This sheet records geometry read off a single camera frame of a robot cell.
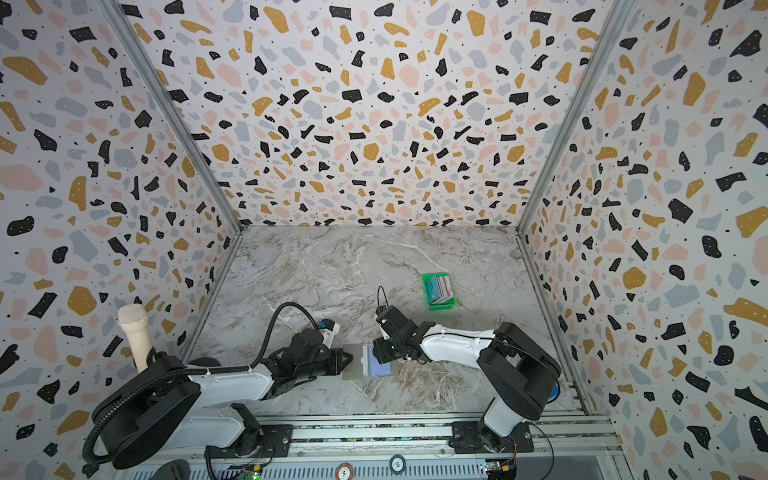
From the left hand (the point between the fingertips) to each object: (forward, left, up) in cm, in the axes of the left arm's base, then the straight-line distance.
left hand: (359, 355), depth 84 cm
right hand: (+3, -5, 0) cm, 6 cm away
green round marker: (-25, -10, -3) cm, 28 cm away
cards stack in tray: (+22, -25, -1) cm, 34 cm away
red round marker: (-26, +2, -2) cm, 26 cm away
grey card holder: (-1, -1, -3) cm, 3 cm away
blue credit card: (-2, -4, -3) cm, 6 cm away
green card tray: (+17, -27, -2) cm, 32 cm away
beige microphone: (-2, +44, +27) cm, 51 cm away
